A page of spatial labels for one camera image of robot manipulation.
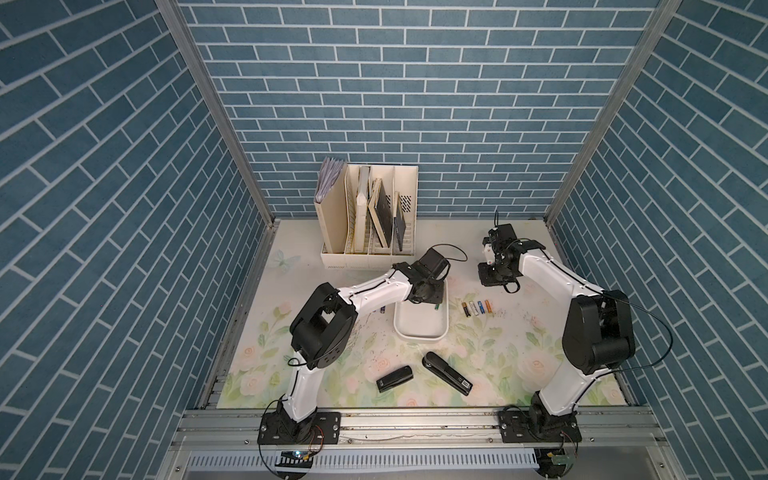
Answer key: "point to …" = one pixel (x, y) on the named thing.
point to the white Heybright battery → (473, 308)
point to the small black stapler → (394, 379)
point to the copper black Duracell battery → (465, 307)
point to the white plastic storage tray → (422, 322)
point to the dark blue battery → (382, 310)
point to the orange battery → (488, 306)
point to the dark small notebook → (399, 221)
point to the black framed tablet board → (381, 212)
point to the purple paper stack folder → (330, 170)
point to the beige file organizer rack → (369, 218)
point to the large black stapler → (443, 370)
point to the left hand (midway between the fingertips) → (443, 297)
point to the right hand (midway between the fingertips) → (488, 279)
